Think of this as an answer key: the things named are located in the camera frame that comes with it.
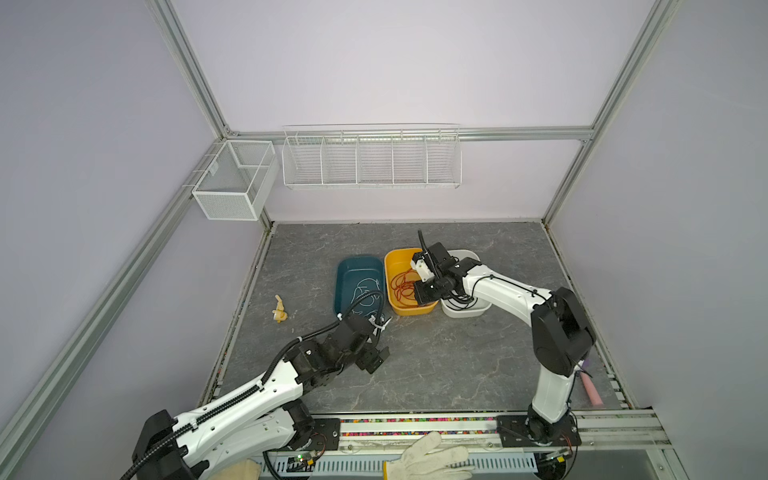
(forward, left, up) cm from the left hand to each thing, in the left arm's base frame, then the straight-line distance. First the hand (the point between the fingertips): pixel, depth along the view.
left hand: (371, 337), depth 78 cm
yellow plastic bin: (+32, -9, -10) cm, 35 cm away
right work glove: (-27, -10, -11) cm, 31 cm away
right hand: (+14, -14, -5) cm, 20 cm away
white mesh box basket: (+57, +45, +8) cm, 74 cm away
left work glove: (-26, +30, -11) cm, 41 cm away
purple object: (-15, -57, -9) cm, 60 cm away
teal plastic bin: (+23, +5, -11) cm, 26 cm away
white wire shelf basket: (+56, -3, +18) cm, 58 cm away
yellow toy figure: (+14, +30, -11) cm, 35 cm away
